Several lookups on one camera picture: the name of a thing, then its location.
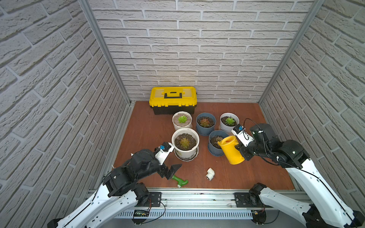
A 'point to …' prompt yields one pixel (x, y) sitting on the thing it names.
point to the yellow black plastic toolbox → (168, 100)
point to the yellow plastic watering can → (227, 144)
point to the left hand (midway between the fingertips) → (174, 153)
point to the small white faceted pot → (182, 119)
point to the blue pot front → (213, 147)
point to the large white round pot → (185, 141)
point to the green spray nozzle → (180, 183)
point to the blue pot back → (205, 122)
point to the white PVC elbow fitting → (210, 174)
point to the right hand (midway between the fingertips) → (240, 144)
